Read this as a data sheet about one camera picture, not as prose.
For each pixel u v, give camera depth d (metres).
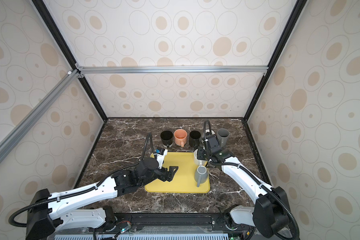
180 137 1.03
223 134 0.97
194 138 0.99
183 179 0.85
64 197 0.43
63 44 0.80
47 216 0.39
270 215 0.40
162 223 0.75
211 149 0.62
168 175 0.66
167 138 0.98
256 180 0.46
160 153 0.63
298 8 0.69
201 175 0.81
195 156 0.84
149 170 0.54
